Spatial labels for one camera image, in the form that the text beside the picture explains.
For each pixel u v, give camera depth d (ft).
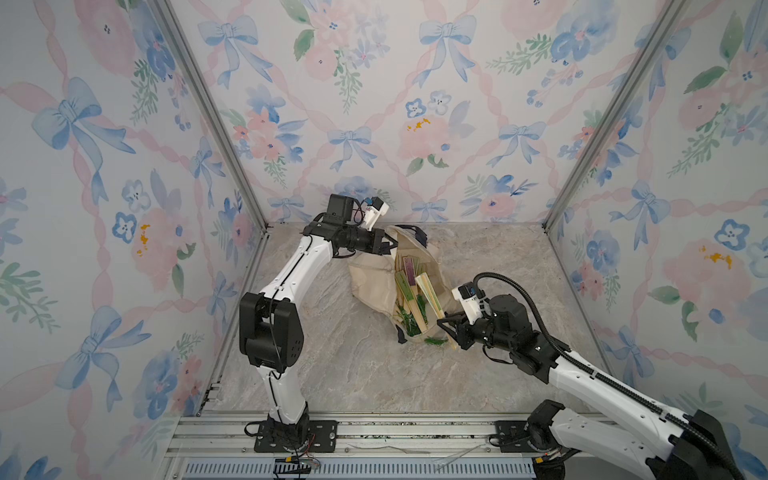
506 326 1.96
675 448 1.32
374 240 2.42
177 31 2.35
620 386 1.55
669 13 2.27
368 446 2.41
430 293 2.46
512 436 2.42
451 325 2.51
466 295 2.20
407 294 3.09
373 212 2.51
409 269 3.22
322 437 2.41
